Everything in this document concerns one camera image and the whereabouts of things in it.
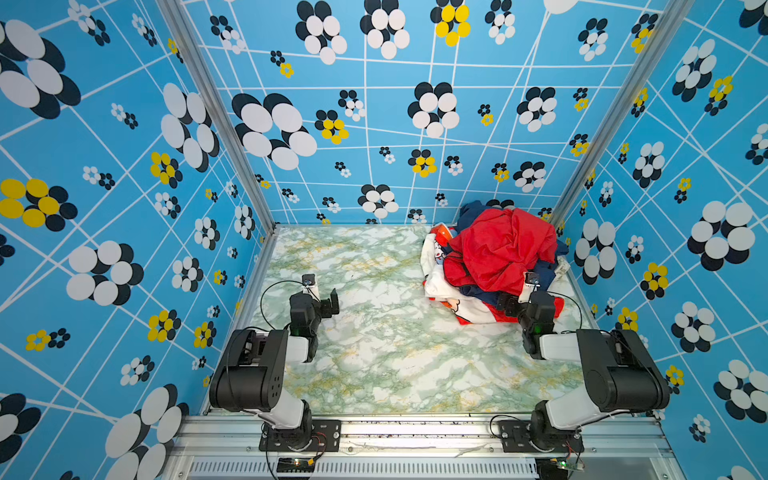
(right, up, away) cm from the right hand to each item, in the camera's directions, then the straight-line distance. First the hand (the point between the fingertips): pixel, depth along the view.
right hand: (519, 290), depth 94 cm
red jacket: (-10, +13, -7) cm, 18 cm away
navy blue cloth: (-10, +27, +14) cm, 32 cm away
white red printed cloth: (-17, -6, 0) cm, 18 cm away
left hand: (-63, 0, 0) cm, 63 cm away
